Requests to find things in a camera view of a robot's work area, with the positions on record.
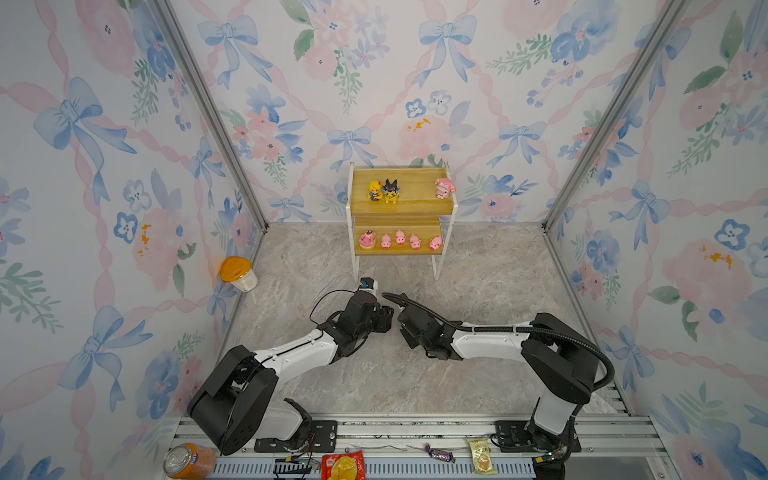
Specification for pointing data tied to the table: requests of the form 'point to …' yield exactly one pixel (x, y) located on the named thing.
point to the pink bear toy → (367, 239)
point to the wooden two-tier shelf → (400, 212)
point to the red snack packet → (343, 466)
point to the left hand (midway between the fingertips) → (389, 309)
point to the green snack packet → (481, 456)
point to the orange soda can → (190, 461)
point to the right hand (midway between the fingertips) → (411, 320)
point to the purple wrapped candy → (439, 454)
